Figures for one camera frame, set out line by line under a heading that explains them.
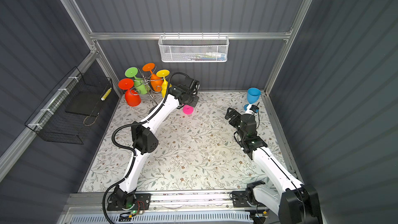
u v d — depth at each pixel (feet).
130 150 1.96
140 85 2.70
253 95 3.23
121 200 2.08
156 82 3.07
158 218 2.53
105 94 2.68
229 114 2.41
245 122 1.96
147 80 2.77
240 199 2.42
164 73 2.84
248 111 2.37
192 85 2.43
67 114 2.36
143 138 1.90
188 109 3.48
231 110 2.41
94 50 3.01
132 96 2.87
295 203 1.29
